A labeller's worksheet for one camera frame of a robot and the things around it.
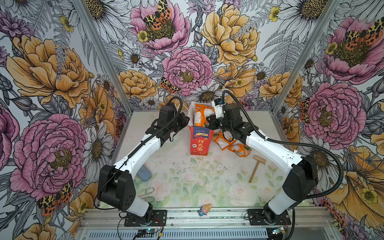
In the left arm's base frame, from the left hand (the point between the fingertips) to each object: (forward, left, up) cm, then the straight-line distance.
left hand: (190, 121), depth 82 cm
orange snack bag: (-9, -30, -17) cm, 35 cm away
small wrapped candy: (-38, -7, -22) cm, 45 cm away
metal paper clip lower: (-33, +21, -25) cm, 47 cm away
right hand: (-2, -9, +1) cm, 9 cm away
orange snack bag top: (+4, -6, +4) cm, 8 cm away
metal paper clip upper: (-28, +25, -25) cm, 45 cm away
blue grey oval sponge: (-19, +26, -23) cm, 40 cm away
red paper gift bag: (-6, -6, -8) cm, 12 cm away
